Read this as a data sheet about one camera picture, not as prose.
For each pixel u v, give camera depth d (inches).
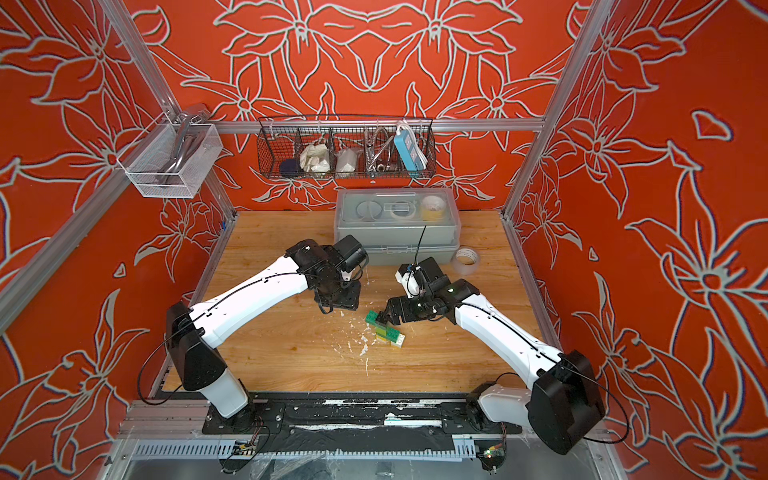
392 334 32.2
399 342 32.3
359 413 29.3
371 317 31.2
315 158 36.1
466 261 40.5
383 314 30.3
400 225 36.4
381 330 31.3
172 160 32.7
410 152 34.4
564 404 15.6
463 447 27.5
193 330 16.9
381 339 33.0
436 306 22.4
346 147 39.0
